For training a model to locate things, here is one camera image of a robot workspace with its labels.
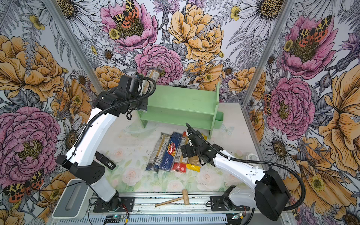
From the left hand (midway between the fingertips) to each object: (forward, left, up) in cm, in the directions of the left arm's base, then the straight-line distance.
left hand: (142, 103), depth 71 cm
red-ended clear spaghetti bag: (-18, -19, -33) cm, 42 cm away
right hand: (-13, -24, -26) cm, 38 cm away
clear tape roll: (-16, -62, -30) cm, 70 cm away
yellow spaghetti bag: (-18, -27, -33) cm, 46 cm away
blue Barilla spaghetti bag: (-11, -13, -32) cm, 36 cm away
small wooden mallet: (-36, -21, -35) cm, 54 cm away
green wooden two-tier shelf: (+6, -26, -9) cm, 28 cm away
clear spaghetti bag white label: (-10, -4, -34) cm, 35 cm away
